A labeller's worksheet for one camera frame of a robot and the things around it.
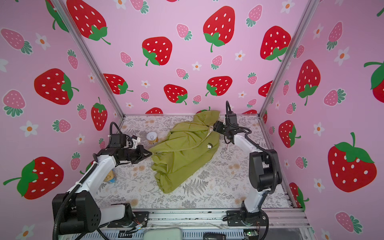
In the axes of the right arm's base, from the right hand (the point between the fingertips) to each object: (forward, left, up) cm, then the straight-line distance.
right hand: (216, 125), depth 95 cm
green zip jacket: (-12, +18, -9) cm, 24 cm away
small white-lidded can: (-8, +43, -9) cm, 45 cm away
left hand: (-25, +36, 0) cm, 43 cm away
